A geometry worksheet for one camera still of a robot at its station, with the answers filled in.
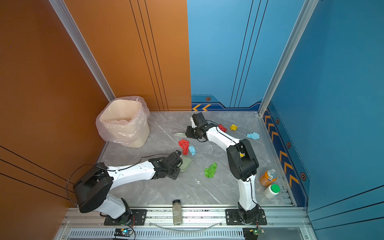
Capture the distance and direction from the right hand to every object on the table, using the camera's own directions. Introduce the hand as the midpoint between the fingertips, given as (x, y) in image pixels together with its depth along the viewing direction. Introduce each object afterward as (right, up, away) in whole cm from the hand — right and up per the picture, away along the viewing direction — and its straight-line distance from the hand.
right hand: (185, 133), depth 94 cm
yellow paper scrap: (+34, +4, +15) cm, 38 cm away
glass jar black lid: (-2, -36, -21) cm, 42 cm away
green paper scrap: (+15, -22, -7) cm, 28 cm away
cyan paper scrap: (+4, -11, +3) cm, 12 cm away
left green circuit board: (-27, -46, -23) cm, 58 cm away
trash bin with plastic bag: (-33, +8, -12) cm, 36 cm away
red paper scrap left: (-1, -8, +5) cm, 9 cm away
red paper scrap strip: (0, -11, +3) cm, 11 cm away
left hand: (-5, -21, -6) cm, 22 cm away
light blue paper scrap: (+48, -2, +11) cm, 49 cm away
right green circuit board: (+33, -46, -24) cm, 62 cm away
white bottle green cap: (+45, -27, -20) cm, 56 cm away
